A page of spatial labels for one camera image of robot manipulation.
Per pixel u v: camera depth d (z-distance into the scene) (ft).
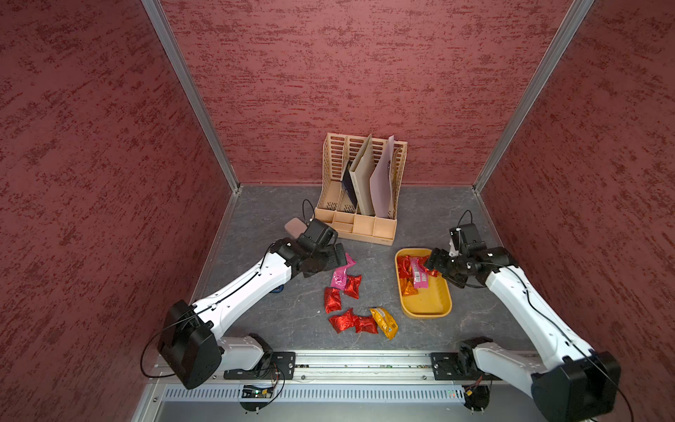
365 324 2.56
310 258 1.77
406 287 2.87
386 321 2.60
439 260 2.34
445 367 2.41
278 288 1.72
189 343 1.27
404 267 2.89
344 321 2.60
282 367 2.43
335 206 3.73
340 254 2.35
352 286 2.87
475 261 1.81
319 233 1.97
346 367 2.48
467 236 2.02
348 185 2.96
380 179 3.04
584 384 1.23
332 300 2.79
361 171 2.96
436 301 2.86
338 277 2.94
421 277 2.88
